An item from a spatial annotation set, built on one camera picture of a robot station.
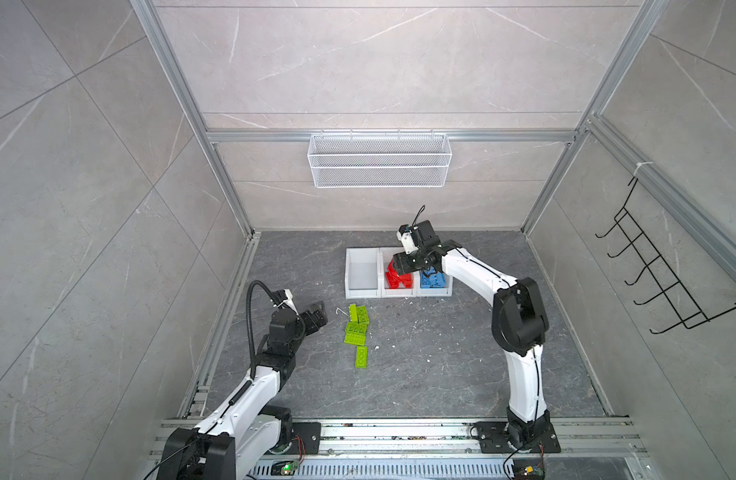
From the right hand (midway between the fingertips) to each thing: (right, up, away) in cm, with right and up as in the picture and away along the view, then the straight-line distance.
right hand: (401, 259), depth 98 cm
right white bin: (+11, -11, 0) cm, 15 cm away
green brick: (-16, -18, -4) cm, 25 cm away
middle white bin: (-5, +1, +3) cm, 6 cm away
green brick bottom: (-13, -29, -11) cm, 33 cm away
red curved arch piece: (-2, -7, +1) cm, 7 cm away
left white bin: (-13, -5, +9) cm, 17 cm away
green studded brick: (-15, -24, -8) cm, 29 cm away
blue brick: (+11, -7, 0) cm, 13 cm away
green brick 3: (-14, -21, -7) cm, 26 cm away
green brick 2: (-13, -18, -3) cm, 22 cm away
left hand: (-27, -12, -12) cm, 32 cm away
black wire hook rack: (+55, -5, -35) cm, 65 cm away
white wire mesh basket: (-7, +34, +3) cm, 35 cm away
